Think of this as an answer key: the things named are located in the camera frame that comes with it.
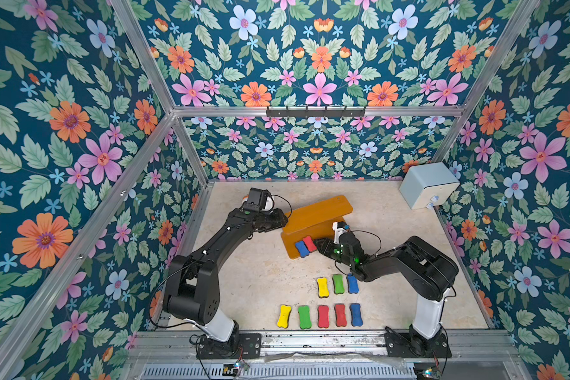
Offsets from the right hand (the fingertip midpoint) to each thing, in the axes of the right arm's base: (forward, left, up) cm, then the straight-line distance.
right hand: (314, 241), depth 92 cm
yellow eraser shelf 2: (-28, +10, -5) cm, 30 cm away
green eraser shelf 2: (-27, +3, -6) cm, 28 cm away
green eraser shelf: (-15, -9, -5) cm, 18 cm away
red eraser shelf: (0, +2, -2) cm, 3 cm away
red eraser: (-26, -3, -6) cm, 27 cm away
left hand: (+4, +11, +10) cm, 15 cm away
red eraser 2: (-26, -9, -4) cm, 28 cm away
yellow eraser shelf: (-17, -3, -4) cm, 18 cm away
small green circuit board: (-41, +22, -5) cm, 47 cm away
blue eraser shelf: (-27, -14, -5) cm, 31 cm away
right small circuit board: (-41, -35, -6) cm, 54 cm away
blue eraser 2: (-15, -14, -4) cm, 21 cm away
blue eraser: (-2, +5, -3) cm, 6 cm away
